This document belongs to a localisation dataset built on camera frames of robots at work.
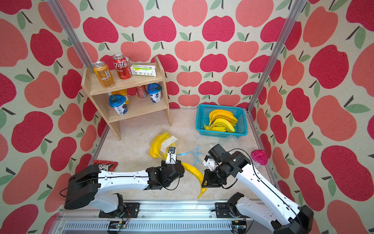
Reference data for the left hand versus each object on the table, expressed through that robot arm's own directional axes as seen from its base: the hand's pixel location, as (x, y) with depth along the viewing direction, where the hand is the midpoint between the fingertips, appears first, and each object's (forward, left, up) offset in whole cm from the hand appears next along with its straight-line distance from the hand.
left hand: (178, 161), depth 81 cm
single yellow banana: (-7, -8, +5) cm, 12 cm away
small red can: (+42, +25, +17) cm, 52 cm away
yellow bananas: (+30, -31, -5) cm, 44 cm away
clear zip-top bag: (+10, +9, +2) cm, 14 cm away
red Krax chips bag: (+2, +47, -9) cm, 47 cm away
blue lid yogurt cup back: (+38, +16, +20) cm, 46 cm away
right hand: (-15, -13, +3) cm, 20 cm away
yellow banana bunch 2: (+32, -30, 0) cm, 43 cm away
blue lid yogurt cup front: (+27, +35, +20) cm, 49 cm away
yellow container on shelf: (+36, +35, +20) cm, 54 cm away
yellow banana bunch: (+11, +15, -5) cm, 19 cm away
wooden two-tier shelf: (+32, +29, +10) cm, 45 cm away
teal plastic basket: (+42, -17, -9) cm, 46 cm away
